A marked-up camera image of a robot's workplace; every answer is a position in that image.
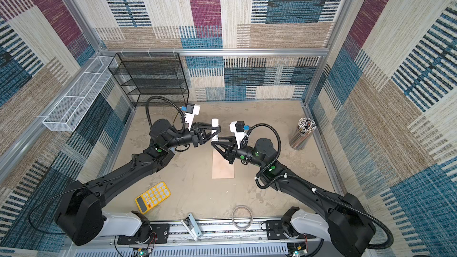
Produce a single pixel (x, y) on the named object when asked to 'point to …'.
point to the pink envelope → (221, 167)
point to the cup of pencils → (306, 127)
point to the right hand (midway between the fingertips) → (212, 145)
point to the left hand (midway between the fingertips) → (220, 130)
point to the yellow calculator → (152, 197)
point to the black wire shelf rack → (145, 75)
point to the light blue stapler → (192, 226)
